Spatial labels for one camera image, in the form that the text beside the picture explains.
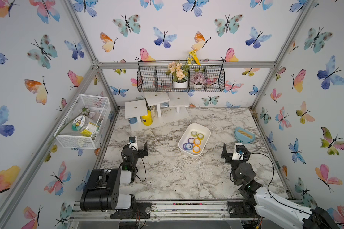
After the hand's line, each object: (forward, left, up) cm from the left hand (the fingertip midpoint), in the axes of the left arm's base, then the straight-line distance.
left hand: (140, 141), depth 91 cm
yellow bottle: (+18, -3, -1) cm, 18 cm away
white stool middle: (+24, -11, +14) cm, 30 cm away
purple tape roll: (+5, -33, -9) cm, 35 cm away
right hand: (-9, -55, +9) cm, 57 cm away
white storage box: (+13, -40, -6) cm, 42 cm away
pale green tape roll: (+10, -36, -8) cm, 38 cm away
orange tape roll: (+4, -37, -9) cm, 39 cm away
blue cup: (+19, +9, -3) cm, 21 cm away
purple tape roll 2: (0, -28, -8) cm, 29 cm away
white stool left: (+21, +5, +7) cm, 23 cm away
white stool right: (+30, -25, +7) cm, 40 cm away
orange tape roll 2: (-2, -36, -8) cm, 37 cm away
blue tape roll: (-1, -31, -7) cm, 32 cm away
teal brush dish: (+7, -71, -7) cm, 72 cm away
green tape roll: (+7, -40, -7) cm, 41 cm away
